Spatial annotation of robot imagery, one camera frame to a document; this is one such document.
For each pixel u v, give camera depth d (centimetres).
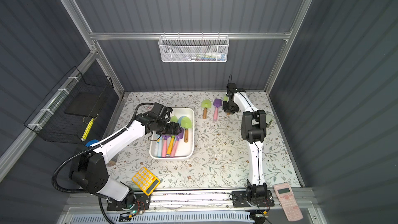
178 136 92
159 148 89
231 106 91
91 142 72
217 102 113
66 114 72
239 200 74
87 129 68
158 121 65
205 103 112
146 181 79
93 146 46
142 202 72
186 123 100
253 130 62
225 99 106
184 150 89
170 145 90
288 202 72
